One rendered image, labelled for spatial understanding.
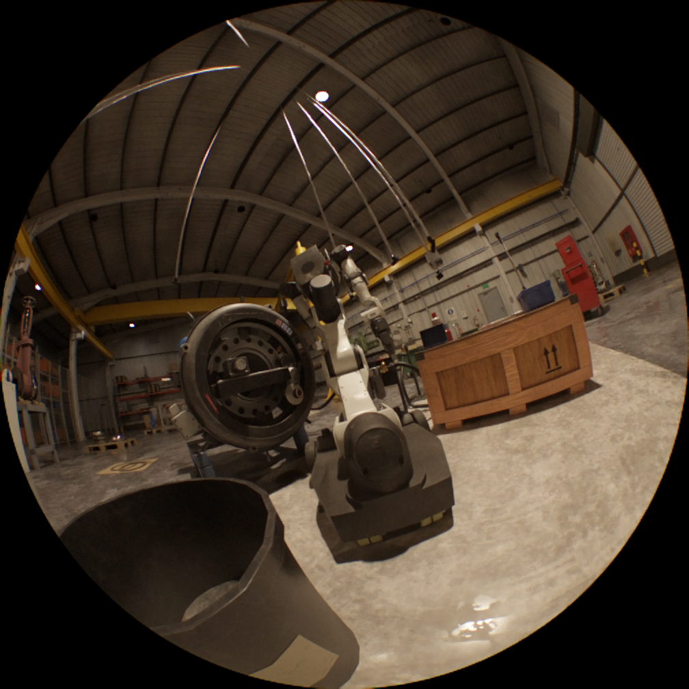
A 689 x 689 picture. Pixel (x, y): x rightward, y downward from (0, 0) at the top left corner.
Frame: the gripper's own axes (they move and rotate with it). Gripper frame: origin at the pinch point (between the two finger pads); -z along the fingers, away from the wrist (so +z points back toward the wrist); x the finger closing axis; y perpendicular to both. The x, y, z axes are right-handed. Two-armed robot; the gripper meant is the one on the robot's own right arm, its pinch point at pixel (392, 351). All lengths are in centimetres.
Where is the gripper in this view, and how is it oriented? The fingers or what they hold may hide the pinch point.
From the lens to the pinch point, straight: 99.6
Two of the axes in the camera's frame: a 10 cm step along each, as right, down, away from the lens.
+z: -3.3, -8.5, 4.0
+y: -8.8, 4.3, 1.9
